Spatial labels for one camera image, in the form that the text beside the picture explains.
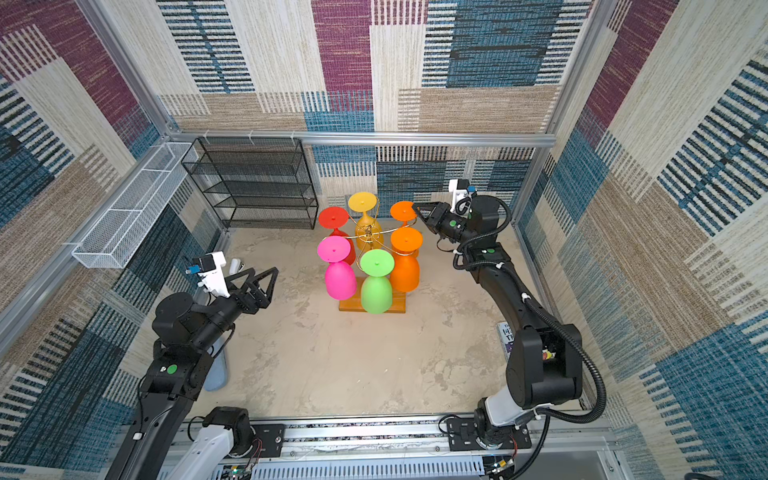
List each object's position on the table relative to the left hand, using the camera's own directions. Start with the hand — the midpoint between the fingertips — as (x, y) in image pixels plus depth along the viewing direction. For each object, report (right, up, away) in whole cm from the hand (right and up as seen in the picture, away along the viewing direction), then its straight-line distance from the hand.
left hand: (265, 267), depth 67 cm
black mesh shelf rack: (-21, +28, +44) cm, 56 cm away
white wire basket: (-37, +5, +3) cm, 38 cm away
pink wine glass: (+15, -3, +8) cm, 18 cm away
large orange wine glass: (+31, -1, +9) cm, 33 cm away
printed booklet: (+62, -22, +22) cm, 69 cm away
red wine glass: (+14, +11, +8) cm, 20 cm away
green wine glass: (+25, -4, +4) cm, 25 cm away
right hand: (+33, +14, +10) cm, 37 cm away
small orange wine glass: (+31, +14, +11) cm, 36 cm away
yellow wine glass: (+22, +8, +8) cm, 25 cm away
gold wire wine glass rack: (+17, -14, +31) cm, 37 cm away
